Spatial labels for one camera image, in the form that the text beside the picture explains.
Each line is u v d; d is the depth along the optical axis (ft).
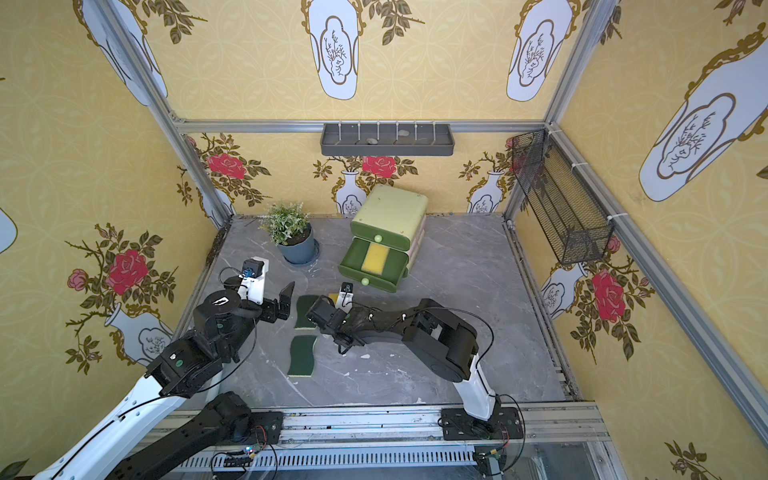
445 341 1.65
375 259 3.20
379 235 2.94
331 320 2.27
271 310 1.99
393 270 3.08
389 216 2.94
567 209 2.83
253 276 1.86
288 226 3.10
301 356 2.77
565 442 2.51
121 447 1.41
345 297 2.62
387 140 3.02
